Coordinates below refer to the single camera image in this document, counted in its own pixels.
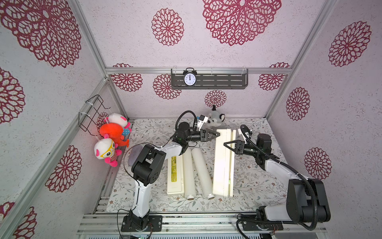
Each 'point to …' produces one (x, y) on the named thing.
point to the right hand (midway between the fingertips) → (224, 145)
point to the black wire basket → (88, 120)
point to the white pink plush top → (118, 119)
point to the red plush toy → (115, 132)
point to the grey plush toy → (215, 118)
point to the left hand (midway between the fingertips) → (219, 136)
